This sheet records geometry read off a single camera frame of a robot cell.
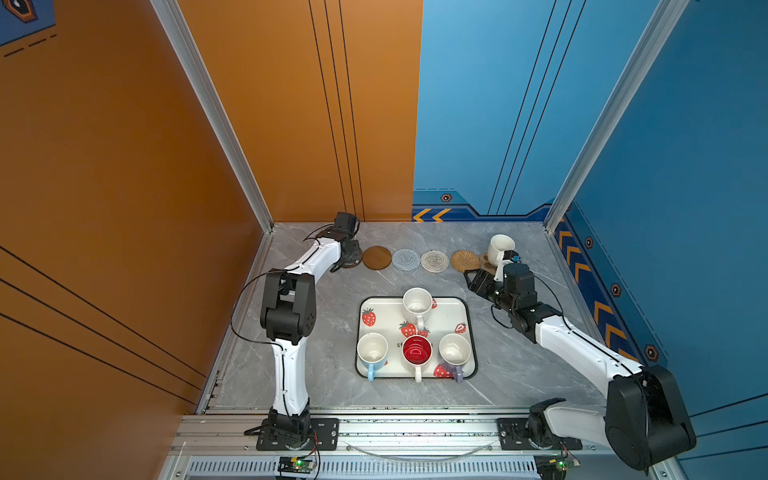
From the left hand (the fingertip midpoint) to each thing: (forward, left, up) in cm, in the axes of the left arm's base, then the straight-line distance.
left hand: (349, 250), depth 103 cm
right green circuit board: (-60, -54, -9) cm, 81 cm away
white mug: (+2, -51, +2) cm, 51 cm away
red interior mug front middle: (-33, -23, -5) cm, 41 cm away
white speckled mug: (-17, -23, -6) cm, 30 cm away
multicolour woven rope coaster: (+1, -30, -7) cm, 31 cm away
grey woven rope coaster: (+2, -20, -7) cm, 21 cm away
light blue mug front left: (-33, -10, -4) cm, 35 cm away
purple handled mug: (-32, -34, -7) cm, 47 cm away
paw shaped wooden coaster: (-2, -48, -4) cm, 48 cm away
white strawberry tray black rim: (-20, -13, -9) cm, 25 cm away
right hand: (-16, -38, +8) cm, 42 cm away
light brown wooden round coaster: (+3, -9, -7) cm, 12 cm away
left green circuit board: (-60, +7, -9) cm, 61 cm away
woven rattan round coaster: (+2, -41, -7) cm, 42 cm away
